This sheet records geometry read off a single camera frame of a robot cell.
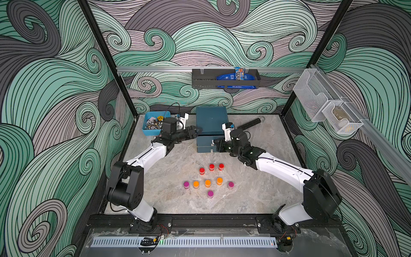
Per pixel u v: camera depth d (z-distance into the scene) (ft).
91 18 2.43
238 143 2.08
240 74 2.95
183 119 2.59
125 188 1.45
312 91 2.58
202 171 2.91
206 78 3.12
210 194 2.62
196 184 2.75
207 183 2.78
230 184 2.74
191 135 2.49
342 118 2.11
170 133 2.25
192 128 2.54
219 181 2.79
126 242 2.29
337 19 2.44
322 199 1.38
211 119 2.91
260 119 3.73
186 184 2.74
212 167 3.00
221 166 3.00
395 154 1.70
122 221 2.43
